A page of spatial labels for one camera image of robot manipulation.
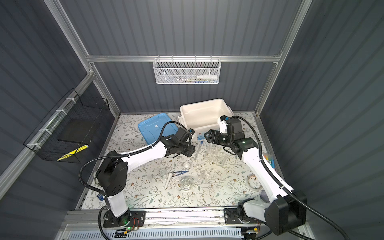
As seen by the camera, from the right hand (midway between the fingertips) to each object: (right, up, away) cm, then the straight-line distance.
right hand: (211, 136), depth 78 cm
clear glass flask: (-13, -25, +1) cm, 28 cm away
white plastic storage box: (-4, +12, +26) cm, 29 cm away
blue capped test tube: (-4, -8, +24) cm, 25 cm away
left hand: (-10, -8, +10) cm, 16 cm away
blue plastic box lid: (-41, +3, +33) cm, 53 cm away
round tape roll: (+26, -27, +7) cm, 38 cm away
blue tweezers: (-18, -23, +11) cm, 31 cm away
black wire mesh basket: (-71, +2, -7) cm, 71 cm away
